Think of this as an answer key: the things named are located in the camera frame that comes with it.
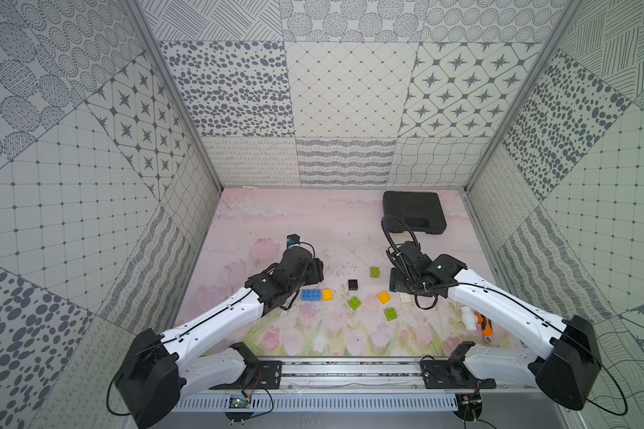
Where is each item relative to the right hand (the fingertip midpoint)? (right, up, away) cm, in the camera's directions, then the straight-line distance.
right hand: (404, 287), depth 80 cm
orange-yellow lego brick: (-5, -6, +8) cm, 11 cm away
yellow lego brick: (-24, -5, +8) cm, 26 cm away
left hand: (-25, +6, 0) cm, 25 cm away
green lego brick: (-7, +2, +14) cm, 15 cm away
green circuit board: (-48, -29, -9) cm, 57 cm away
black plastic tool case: (+16, +23, +32) cm, 43 cm away
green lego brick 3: (-3, -10, +4) cm, 11 cm away
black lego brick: (-15, -2, +10) cm, 18 cm away
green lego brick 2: (-15, -7, +6) cm, 18 cm away
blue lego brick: (-29, -5, +8) cm, 31 cm away
